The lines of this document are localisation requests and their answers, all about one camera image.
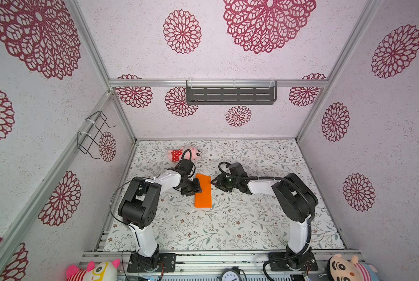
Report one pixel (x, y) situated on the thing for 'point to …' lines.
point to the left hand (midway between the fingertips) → (199, 194)
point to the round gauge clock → (233, 274)
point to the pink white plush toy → (103, 271)
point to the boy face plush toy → (341, 268)
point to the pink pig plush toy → (188, 153)
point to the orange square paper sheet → (203, 199)
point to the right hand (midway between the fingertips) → (211, 181)
